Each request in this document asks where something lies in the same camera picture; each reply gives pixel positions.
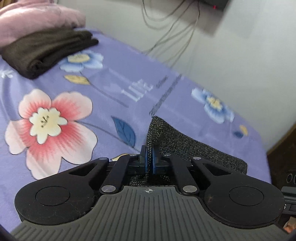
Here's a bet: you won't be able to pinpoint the wall mounted television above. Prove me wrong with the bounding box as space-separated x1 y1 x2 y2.
200 0 229 11

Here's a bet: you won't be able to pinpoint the dark wooden furniture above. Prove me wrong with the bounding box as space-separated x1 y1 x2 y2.
267 123 296 189

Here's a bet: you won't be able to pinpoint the black hanging cable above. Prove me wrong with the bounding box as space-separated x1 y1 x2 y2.
140 0 200 31
142 0 202 68

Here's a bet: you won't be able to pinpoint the folded dark brown garment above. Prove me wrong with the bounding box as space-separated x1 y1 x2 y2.
1 28 99 79

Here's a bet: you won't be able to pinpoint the dark grey tweed pants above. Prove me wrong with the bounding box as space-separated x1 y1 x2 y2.
129 115 248 186

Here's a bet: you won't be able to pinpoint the purple floral bed sheet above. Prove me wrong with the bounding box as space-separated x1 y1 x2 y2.
1 31 271 231

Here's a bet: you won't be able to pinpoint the pink quilt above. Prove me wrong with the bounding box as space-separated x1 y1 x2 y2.
1 1 86 48

